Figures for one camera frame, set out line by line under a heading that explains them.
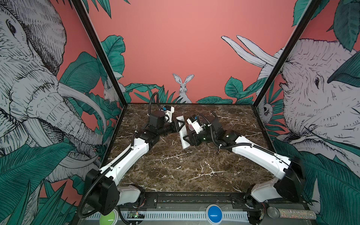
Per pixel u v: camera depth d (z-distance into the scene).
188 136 0.68
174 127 0.67
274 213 0.67
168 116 0.62
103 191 0.39
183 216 0.70
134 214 0.70
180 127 0.73
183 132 0.75
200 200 0.75
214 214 0.69
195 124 0.67
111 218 0.67
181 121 0.74
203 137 0.64
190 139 0.68
